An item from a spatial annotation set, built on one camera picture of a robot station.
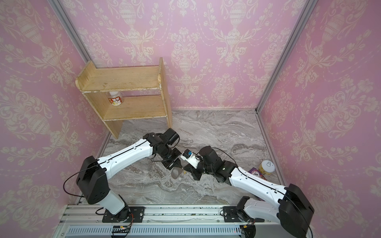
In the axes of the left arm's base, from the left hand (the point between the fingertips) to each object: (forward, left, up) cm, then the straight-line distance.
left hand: (185, 166), depth 76 cm
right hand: (-1, 0, 0) cm, 1 cm away
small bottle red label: (+37, +45, +13) cm, 60 cm away
